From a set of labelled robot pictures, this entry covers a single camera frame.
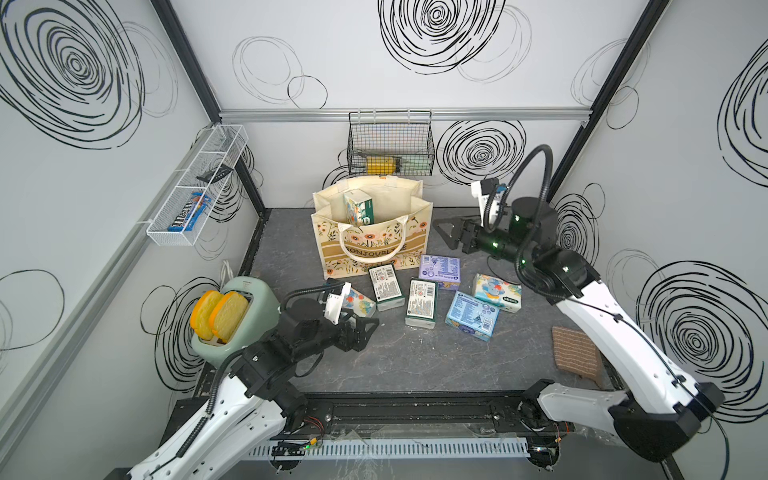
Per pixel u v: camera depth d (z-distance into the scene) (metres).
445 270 0.96
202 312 0.69
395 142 0.99
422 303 0.89
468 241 0.55
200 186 0.78
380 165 0.89
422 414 0.75
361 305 0.87
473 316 0.85
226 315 0.70
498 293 0.89
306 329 0.52
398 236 0.86
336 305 0.62
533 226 0.44
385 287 0.91
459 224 0.55
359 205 0.86
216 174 0.76
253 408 0.47
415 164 0.87
